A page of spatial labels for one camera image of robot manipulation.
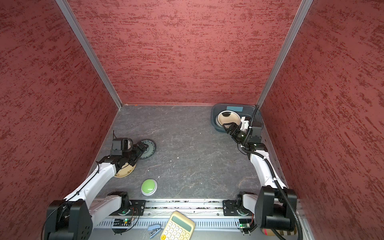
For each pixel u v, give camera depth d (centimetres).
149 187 79
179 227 68
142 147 79
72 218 40
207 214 73
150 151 93
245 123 76
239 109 114
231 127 74
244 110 115
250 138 64
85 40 83
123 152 67
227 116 109
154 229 67
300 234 34
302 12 73
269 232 66
